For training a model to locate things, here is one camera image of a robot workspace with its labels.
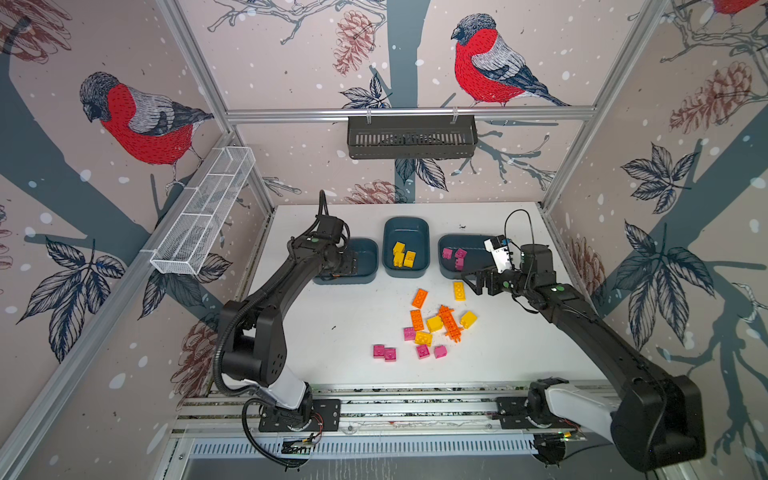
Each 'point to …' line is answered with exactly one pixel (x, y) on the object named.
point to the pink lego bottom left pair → (389, 354)
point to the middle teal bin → (406, 246)
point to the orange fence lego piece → (447, 316)
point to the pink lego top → (460, 255)
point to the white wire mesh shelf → (200, 211)
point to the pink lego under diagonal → (409, 334)
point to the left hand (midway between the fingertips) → (344, 265)
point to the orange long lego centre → (417, 320)
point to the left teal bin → (366, 250)
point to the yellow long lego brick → (459, 291)
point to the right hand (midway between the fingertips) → (472, 274)
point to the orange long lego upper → (420, 298)
